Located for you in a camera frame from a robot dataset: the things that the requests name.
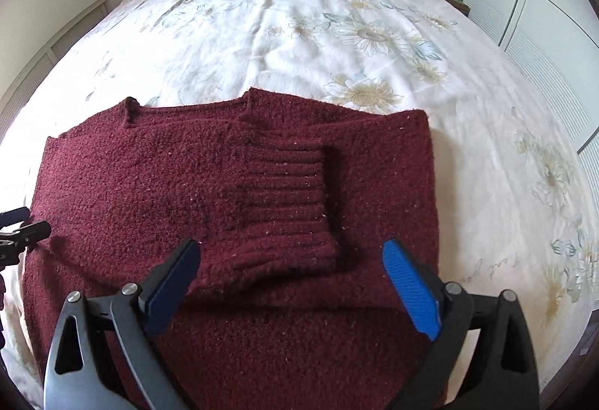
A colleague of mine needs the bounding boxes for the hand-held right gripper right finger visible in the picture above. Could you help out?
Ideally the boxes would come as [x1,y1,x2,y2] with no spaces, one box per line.
[381,239,542,410]

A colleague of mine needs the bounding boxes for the white floral bed duvet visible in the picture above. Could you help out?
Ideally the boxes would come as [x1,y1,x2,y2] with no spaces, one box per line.
[0,0,597,410]

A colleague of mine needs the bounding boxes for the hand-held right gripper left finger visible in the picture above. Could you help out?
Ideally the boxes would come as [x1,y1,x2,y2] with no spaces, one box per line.
[43,238,202,410]

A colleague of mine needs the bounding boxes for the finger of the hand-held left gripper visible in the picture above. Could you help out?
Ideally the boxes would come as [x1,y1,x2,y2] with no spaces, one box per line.
[0,220,52,252]
[0,206,30,229]

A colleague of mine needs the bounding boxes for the dark red knitted sweater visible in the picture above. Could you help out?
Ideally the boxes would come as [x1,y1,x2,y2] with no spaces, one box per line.
[21,87,441,410]

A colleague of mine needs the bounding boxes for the white louvred wardrobe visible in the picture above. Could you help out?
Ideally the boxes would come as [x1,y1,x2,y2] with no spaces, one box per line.
[444,0,599,158]

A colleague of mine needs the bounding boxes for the white slatted radiator cover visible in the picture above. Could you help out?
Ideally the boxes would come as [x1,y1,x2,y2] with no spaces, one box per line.
[0,0,111,136]

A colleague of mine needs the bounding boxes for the wooden nightstand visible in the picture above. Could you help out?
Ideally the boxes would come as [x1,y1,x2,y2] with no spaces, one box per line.
[433,0,471,18]

